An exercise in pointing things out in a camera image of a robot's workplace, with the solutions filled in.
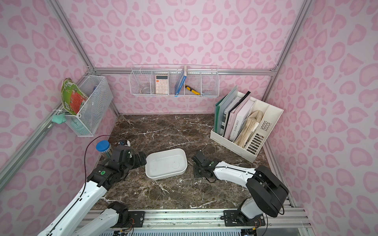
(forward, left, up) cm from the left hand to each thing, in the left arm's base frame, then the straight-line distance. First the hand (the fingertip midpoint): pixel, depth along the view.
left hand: (137, 154), depth 78 cm
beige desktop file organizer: (+16, -67, +3) cm, 69 cm away
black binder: (+24, -50, +7) cm, 56 cm away
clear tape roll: (+40, +1, +11) cm, 42 cm away
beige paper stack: (+16, -62, +2) cm, 64 cm away
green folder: (+23, -45, +13) cm, 52 cm away
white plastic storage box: (+3, -12, -17) cm, 21 cm away
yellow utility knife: (+42, -29, +9) cm, 52 cm away
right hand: (-3, -31, -15) cm, 35 cm away
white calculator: (+43, -9, +14) cm, 46 cm away
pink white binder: (+17, -51, +11) cm, 54 cm away
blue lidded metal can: (+6, +21, -1) cm, 22 cm away
